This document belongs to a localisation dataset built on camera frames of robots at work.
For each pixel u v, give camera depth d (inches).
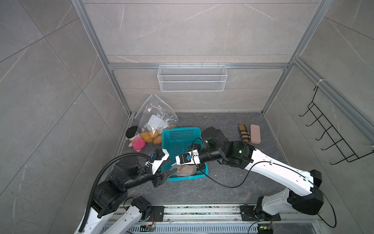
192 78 39.6
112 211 16.5
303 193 15.7
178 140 40.2
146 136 37.3
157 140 37.9
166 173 19.9
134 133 37.8
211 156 19.8
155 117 36.7
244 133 40.9
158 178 19.2
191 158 18.2
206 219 28.7
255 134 41.2
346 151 24.1
